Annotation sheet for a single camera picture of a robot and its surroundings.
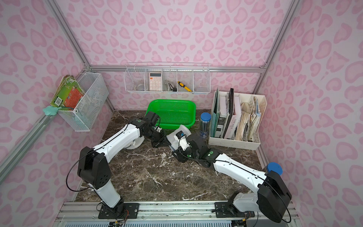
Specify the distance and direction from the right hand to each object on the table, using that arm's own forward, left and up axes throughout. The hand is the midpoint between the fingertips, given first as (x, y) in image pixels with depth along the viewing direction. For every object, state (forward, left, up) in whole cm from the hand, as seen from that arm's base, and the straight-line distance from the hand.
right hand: (174, 151), depth 77 cm
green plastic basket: (+43, +6, -17) cm, 46 cm away
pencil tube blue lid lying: (-9, -49, +2) cm, 50 cm away
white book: (+19, -36, -9) cm, 41 cm away
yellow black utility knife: (+46, -2, +10) cm, 47 cm away
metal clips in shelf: (+39, +5, +12) cm, 42 cm away
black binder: (+16, -30, +12) cm, 37 cm away
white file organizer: (+24, -29, +6) cm, 38 cm away
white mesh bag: (+6, +2, -1) cm, 7 cm away
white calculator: (+44, +15, +14) cm, 49 cm away
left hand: (+7, +2, 0) cm, 7 cm away
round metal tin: (+42, +26, +11) cm, 50 cm away
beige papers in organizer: (+20, -44, +5) cm, 48 cm away
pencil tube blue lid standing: (+21, -18, +2) cm, 28 cm away
